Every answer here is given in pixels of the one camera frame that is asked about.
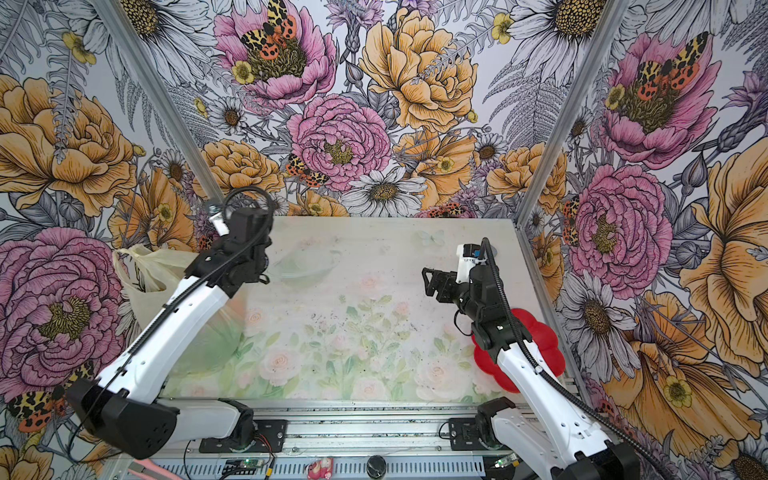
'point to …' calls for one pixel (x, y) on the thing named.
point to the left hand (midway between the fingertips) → (245, 240)
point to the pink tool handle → (146, 469)
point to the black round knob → (376, 467)
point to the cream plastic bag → (151, 275)
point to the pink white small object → (319, 469)
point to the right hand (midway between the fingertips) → (435, 281)
